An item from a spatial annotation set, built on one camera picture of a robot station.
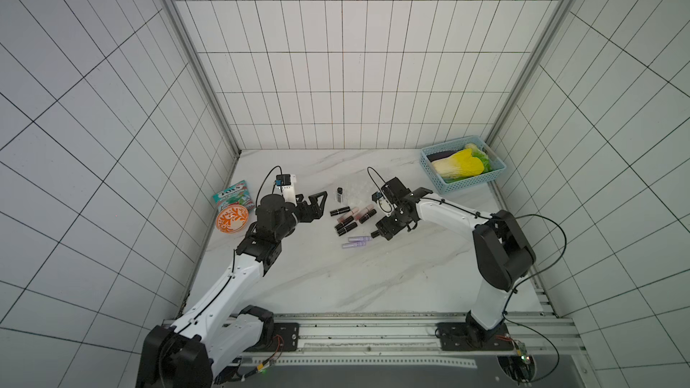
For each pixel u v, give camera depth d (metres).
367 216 0.97
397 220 0.78
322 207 0.73
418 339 0.74
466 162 1.04
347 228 0.95
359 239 0.92
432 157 1.08
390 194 0.76
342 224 0.95
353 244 0.90
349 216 0.97
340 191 0.98
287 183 0.67
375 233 0.91
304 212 0.69
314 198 0.71
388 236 0.83
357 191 1.03
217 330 0.44
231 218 0.95
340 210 0.98
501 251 0.48
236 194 1.03
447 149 1.15
